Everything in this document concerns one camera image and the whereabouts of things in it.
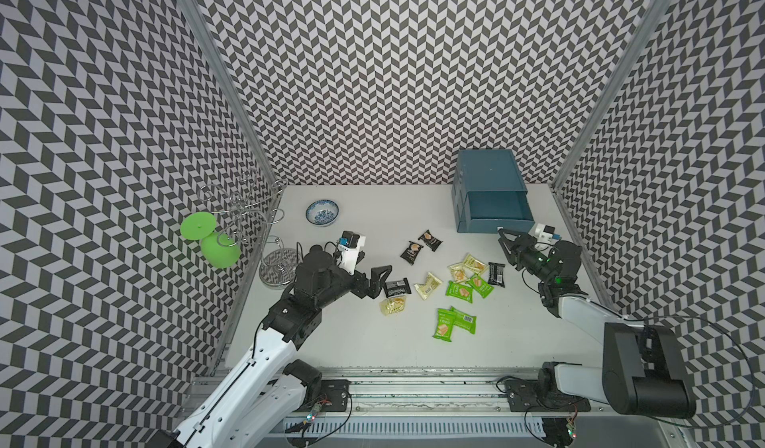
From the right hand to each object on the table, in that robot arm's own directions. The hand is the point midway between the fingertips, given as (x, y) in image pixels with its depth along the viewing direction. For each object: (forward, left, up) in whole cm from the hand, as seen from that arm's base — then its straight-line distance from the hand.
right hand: (495, 237), depth 84 cm
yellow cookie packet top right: (0, +4, -15) cm, 15 cm away
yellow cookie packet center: (-8, +18, -14) cm, 24 cm away
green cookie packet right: (-8, +3, -15) cm, 17 cm away
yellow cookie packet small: (-3, +9, -15) cm, 17 cm away
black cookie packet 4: (-4, -3, -15) cm, 16 cm away
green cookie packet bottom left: (-19, +15, -15) cm, 28 cm away
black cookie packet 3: (-9, +30, -13) cm, 34 cm away
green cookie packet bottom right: (-18, +9, -16) cm, 26 cm away
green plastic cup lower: (-8, +73, +7) cm, 73 cm away
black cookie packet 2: (+5, +24, -15) cm, 28 cm away
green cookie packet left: (-9, +10, -16) cm, 20 cm away
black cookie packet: (+8, +17, -14) cm, 23 cm away
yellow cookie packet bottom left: (-14, +30, -14) cm, 36 cm away
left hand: (-11, +34, +5) cm, 36 cm away
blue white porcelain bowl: (+21, +56, -13) cm, 62 cm away
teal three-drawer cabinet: (+18, -2, 0) cm, 18 cm away
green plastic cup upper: (-7, +73, +17) cm, 76 cm away
